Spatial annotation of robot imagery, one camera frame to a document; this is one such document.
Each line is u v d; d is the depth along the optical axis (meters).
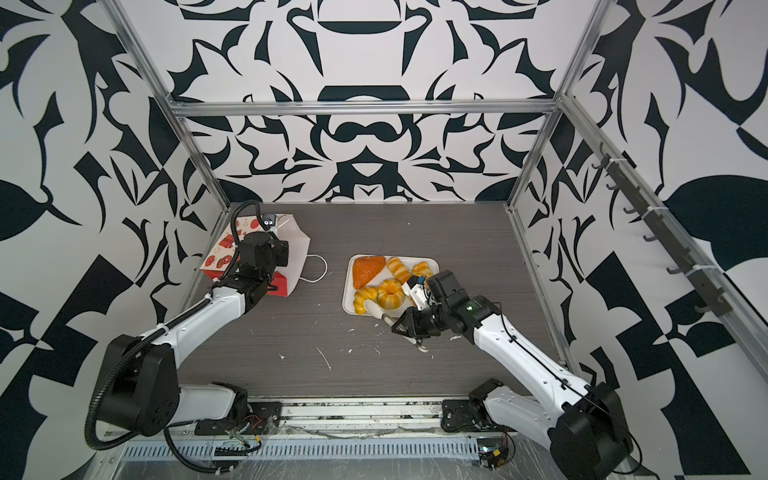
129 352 0.41
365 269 0.97
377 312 0.83
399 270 0.99
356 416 0.76
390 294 0.92
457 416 0.74
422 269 0.97
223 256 0.91
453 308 0.61
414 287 0.73
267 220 0.74
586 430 0.39
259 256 0.65
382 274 1.00
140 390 0.41
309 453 0.70
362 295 0.90
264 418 0.74
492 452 0.71
